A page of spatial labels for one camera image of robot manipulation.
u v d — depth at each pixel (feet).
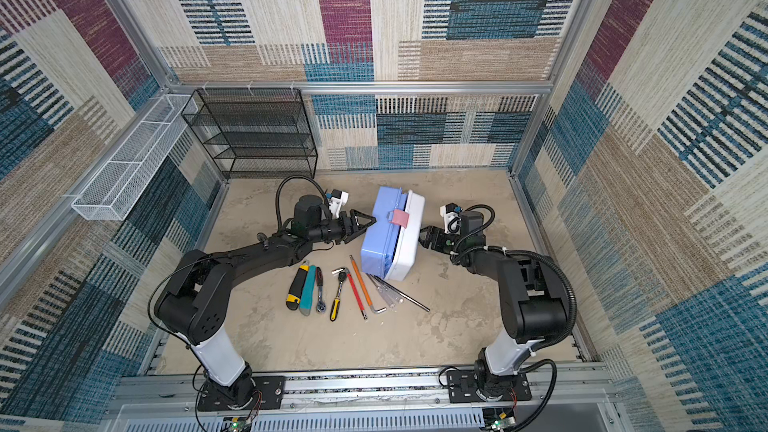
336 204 2.73
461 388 2.40
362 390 2.48
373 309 2.85
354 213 2.63
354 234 2.55
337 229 2.60
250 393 2.33
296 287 2.98
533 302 1.54
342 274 3.01
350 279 3.01
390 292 2.93
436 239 2.75
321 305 2.80
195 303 1.56
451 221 2.83
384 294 2.92
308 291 2.93
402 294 2.92
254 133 3.64
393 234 2.78
